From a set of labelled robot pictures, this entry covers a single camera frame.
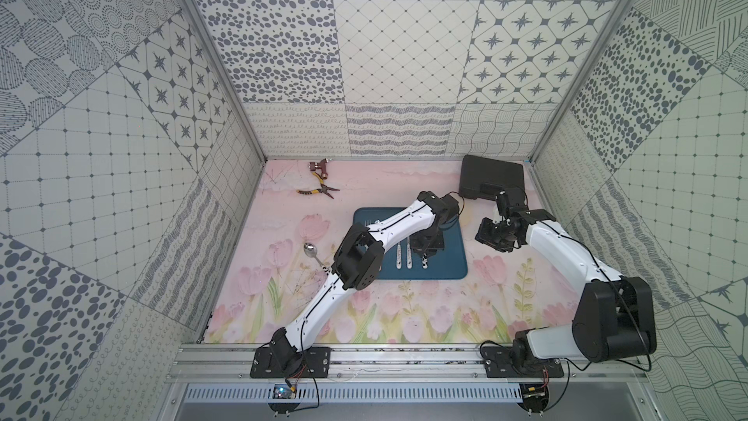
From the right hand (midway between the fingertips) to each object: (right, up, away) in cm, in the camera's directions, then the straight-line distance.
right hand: (483, 241), depth 87 cm
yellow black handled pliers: (-54, +16, +23) cm, 61 cm away
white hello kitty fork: (-22, -6, +5) cm, 23 cm away
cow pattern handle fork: (-17, -7, +3) cm, 19 cm away
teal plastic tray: (-9, -8, +3) cm, 12 cm away
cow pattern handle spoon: (-54, -4, +6) cm, 55 cm away
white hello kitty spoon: (-26, -6, +5) cm, 27 cm away
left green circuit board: (-55, -35, -16) cm, 67 cm away
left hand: (-14, -4, +4) cm, 16 cm away
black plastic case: (+8, +20, +24) cm, 32 cm away
